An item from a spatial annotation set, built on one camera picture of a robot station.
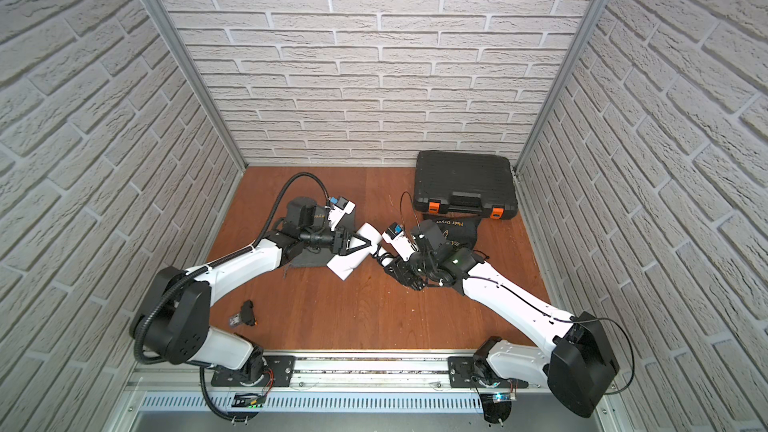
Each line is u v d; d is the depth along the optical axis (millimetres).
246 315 829
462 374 731
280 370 740
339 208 741
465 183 1068
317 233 716
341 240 726
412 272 678
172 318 430
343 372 758
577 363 392
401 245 695
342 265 743
